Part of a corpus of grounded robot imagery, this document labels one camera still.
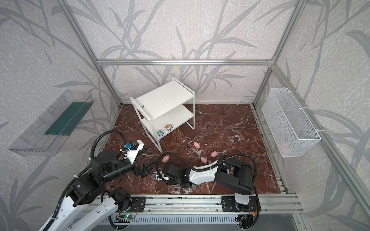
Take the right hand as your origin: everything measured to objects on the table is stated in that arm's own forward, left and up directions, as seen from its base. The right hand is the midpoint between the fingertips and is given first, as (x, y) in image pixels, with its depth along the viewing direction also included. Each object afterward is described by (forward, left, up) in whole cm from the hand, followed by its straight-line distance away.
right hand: (167, 166), depth 85 cm
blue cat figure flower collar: (+16, -1, +17) cm, 23 cm away
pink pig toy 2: (+8, -29, -1) cm, 30 cm away
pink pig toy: (+15, -18, -1) cm, 23 cm away
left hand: (-3, +2, +25) cm, 25 cm away
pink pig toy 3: (+4, -22, -1) cm, 22 cm away
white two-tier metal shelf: (+23, +3, +31) cm, 39 cm away
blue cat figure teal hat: (+12, +3, +17) cm, 21 cm away
